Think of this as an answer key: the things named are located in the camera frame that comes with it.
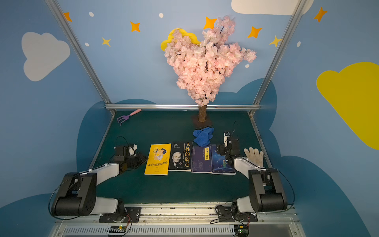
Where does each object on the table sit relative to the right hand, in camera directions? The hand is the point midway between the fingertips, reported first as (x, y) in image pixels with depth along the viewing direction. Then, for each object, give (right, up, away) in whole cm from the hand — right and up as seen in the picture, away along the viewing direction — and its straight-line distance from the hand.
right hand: (228, 142), depth 95 cm
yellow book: (-45, -11, -2) cm, 47 cm away
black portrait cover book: (-31, -9, 0) cm, 32 cm away
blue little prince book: (-6, -14, -4) cm, 15 cm away
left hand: (-52, -8, -2) cm, 52 cm away
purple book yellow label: (-17, -11, 0) cm, 20 cm away
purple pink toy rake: (-77, +17, +20) cm, 82 cm away
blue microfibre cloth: (-15, +4, +7) cm, 17 cm away
